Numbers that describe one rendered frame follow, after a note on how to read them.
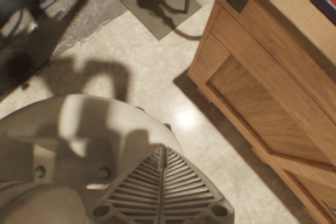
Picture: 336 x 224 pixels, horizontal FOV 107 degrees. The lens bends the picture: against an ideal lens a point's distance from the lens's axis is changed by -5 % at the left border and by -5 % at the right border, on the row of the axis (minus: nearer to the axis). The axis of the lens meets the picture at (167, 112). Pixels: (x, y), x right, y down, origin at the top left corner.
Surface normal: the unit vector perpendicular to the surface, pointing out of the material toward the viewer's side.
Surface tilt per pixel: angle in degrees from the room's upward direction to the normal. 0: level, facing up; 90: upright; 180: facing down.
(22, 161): 73
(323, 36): 0
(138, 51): 0
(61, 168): 3
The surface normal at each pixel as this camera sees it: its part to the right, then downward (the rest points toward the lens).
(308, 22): 0.00, -0.10
